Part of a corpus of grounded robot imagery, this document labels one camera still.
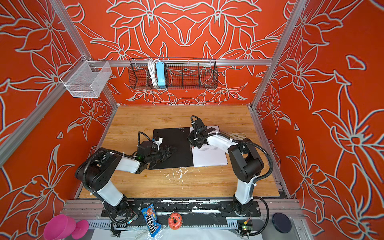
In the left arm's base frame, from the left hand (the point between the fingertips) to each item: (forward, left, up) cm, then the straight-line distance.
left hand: (174, 153), depth 89 cm
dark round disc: (-31, -55, -2) cm, 64 cm away
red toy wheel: (-34, -5, -2) cm, 34 cm away
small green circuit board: (-34, -39, -4) cm, 52 cm away
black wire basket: (+45, -1, +27) cm, 53 cm away
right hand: (+8, -6, +3) cm, 11 cm away
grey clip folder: (+6, -2, +8) cm, 10 cm away
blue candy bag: (-34, +6, -2) cm, 34 cm away
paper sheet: (+2, -22, -4) cm, 22 cm away
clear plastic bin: (+34, +58, +28) cm, 73 cm away
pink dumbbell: (-39, +38, +11) cm, 56 cm away
